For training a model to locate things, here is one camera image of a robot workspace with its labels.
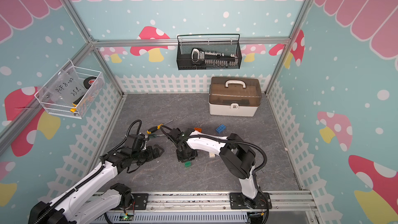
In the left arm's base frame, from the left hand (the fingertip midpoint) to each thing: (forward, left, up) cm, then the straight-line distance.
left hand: (157, 156), depth 82 cm
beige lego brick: (+3, -30, -5) cm, 30 cm away
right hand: (-1, -14, -4) cm, 15 cm away
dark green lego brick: (-3, -16, -3) cm, 17 cm away
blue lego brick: (+21, -36, -5) cm, 42 cm away
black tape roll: (+28, +35, +27) cm, 53 cm away
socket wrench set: (+47, -32, +29) cm, 64 cm away
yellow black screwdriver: (+21, +7, -5) cm, 22 cm away
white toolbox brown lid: (+44, -45, +1) cm, 64 cm away
